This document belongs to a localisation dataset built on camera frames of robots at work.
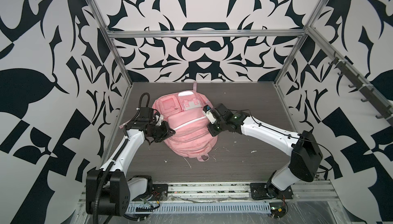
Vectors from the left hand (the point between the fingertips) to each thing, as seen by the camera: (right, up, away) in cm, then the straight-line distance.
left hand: (174, 130), depth 81 cm
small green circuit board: (+49, -34, -10) cm, 61 cm away
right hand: (+19, +2, +2) cm, 19 cm away
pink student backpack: (+4, +9, +10) cm, 14 cm away
